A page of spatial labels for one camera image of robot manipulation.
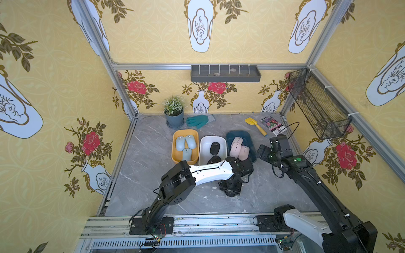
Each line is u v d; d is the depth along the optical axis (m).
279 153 0.59
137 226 0.73
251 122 1.14
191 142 1.01
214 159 0.96
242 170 0.62
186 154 0.96
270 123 1.17
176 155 0.99
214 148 1.00
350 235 0.37
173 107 1.02
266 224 0.74
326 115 0.84
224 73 0.92
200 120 1.13
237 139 1.03
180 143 1.01
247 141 1.03
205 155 1.00
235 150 0.97
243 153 0.98
